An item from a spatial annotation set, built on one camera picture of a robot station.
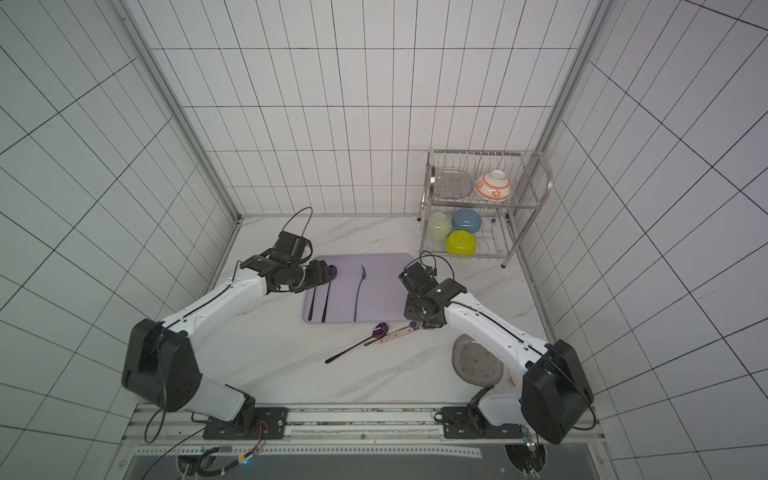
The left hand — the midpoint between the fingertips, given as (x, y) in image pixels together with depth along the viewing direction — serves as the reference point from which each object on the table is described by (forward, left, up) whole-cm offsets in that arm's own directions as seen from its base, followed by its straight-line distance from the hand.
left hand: (321, 283), depth 86 cm
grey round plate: (+27, -40, +15) cm, 50 cm away
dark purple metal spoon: (0, 0, -12) cm, 12 cm away
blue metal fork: (+10, -11, -11) cm, 19 cm away
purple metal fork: (-5, +5, -12) cm, 14 cm away
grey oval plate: (-19, -45, -12) cm, 50 cm away
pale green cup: (+25, -38, -2) cm, 45 cm away
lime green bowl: (+19, -45, -4) cm, 49 cm away
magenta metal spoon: (-10, -17, -11) cm, 22 cm away
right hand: (-8, -25, -3) cm, 26 cm away
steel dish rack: (+18, -46, +15) cm, 52 cm away
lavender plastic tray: (+5, -12, -11) cm, 17 cm away
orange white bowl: (+22, -51, +19) cm, 59 cm away
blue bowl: (+30, -49, -3) cm, 57 cm away
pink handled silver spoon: (-8, -28, -12) cm, 31 cm away
